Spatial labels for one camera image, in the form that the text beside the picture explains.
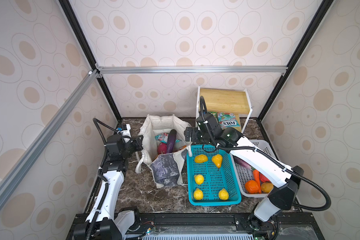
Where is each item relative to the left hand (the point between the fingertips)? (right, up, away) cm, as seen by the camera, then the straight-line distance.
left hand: (145, 134), depth 77 cm
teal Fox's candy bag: (+48, +9, +18) cm, 52 cm away
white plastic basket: (+52, -22, +3) cm, 57 cm away
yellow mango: (+31, -16, +15) cm, 38 cm away
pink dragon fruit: (+6, -9, +16) cm, 19 cm away
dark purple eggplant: (+13, -4, +12) cm, 18 cm away
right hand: (+24, 0, -2) cm, 24 cm away
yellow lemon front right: (+41, -32, +2) cm, 52 cm away
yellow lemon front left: (+27, -32, +1) cm, 42 cm away
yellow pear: (+40, -16, +14) cm, 46 cm away
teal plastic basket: (+37, -27, +11) cm, 47 cm away
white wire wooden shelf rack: (+43, +18, +7) cm, 48 cm away
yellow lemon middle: (+28, -26, +7) cm, 39 cm away
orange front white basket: (+56, -28, +3) cm, 63 cm away
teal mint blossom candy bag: (+7, -3, +17) cm, 18 cm away
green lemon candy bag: (+40, +13, +20) cm, 47 cm away
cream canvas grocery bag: (+11, -17, -2) cm, 21 cm away
